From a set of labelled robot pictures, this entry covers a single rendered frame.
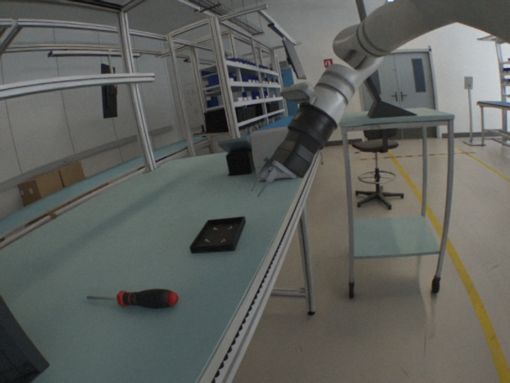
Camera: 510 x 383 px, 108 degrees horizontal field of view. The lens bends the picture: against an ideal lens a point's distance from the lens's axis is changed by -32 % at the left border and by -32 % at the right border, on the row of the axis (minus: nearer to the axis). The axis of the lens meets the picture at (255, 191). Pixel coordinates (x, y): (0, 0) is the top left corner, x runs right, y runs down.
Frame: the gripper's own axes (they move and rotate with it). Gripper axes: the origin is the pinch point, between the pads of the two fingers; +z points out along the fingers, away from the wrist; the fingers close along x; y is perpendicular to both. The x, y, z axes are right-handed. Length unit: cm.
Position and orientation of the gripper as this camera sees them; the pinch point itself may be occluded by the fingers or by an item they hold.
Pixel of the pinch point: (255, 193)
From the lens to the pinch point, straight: 46.7
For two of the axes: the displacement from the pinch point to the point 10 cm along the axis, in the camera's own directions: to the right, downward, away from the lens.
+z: -5.4, 8.4, 0.4
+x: -3.1, -2.4, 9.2
